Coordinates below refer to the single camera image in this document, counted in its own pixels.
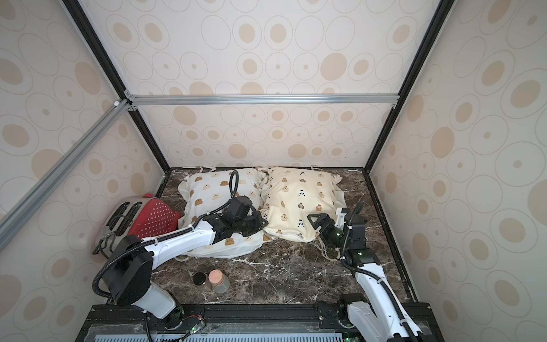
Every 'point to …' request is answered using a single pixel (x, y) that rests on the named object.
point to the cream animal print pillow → (289, 195)
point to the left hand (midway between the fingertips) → (275, 222)
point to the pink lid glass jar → (219, 281)
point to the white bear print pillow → (204, 192)
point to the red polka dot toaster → (143, 216)
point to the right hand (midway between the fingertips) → (319, 222)
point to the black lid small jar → (199, 281)
